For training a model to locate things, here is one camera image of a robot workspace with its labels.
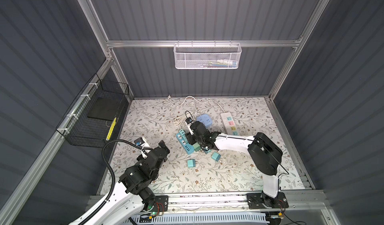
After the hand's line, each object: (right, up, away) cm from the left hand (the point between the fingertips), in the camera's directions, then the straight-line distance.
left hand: (158, 146), depth 74 cm
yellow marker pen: (-21, +9, -5) cm, 23 cm away
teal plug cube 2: (+31, -9, +13) cm, 35 cm away
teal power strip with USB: (+14, -4, +17) cm, 22 cm away
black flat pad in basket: (-27, +19, +1) cm, 33 cm away
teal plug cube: (+10, +5, +18) cm, 21 cm away
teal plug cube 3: (+16, -12, +10) cm, 23 cm away
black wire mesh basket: (-33, +13, -2) cm, 36 cm away
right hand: (+15, +4, +17) cm, 23 cm away
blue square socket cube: (+26, +13, +31) cm, 42 cm away
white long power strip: (+42, +9, +28) cm, 51 cm away
